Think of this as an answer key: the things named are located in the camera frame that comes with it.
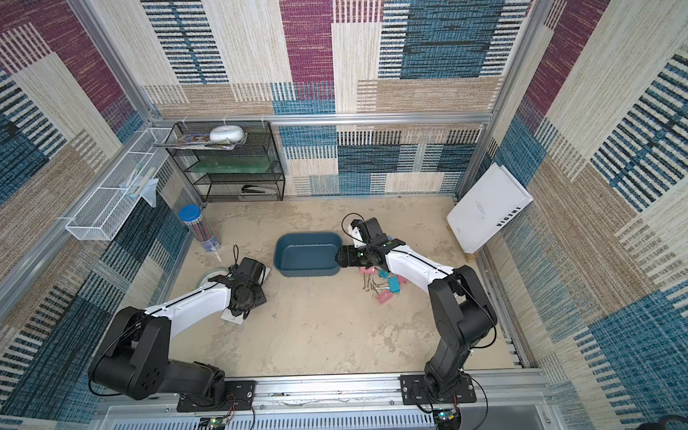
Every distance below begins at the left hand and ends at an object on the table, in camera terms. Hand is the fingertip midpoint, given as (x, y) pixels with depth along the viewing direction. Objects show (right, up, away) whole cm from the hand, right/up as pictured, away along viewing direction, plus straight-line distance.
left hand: (256, 299), depth 91 cm
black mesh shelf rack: (-22, +42, +28) cm, 54 cm away
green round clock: (-19, +5, +2) cm, 20 cm away
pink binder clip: (+43, +2, -3) cm, 43 cm away
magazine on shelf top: (-19, +53, +1) cm, 57 cm away
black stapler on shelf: (-6, +39, +18) cm, 43 cm away
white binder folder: (+79, +33, -2) cm, 85 cm away
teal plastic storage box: (+15, +14, +14) cm, 25 cm away
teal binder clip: (+47, +5, +1) cm, 47 cm away
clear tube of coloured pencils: (-20, +26, 0) cm, 33 cm away
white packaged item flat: (-4, -1, -12) cm, 13 cm away
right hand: (+30, +15, 0) cm, 33 cm away
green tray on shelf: (0, +46, +3) cm, 46 cm away
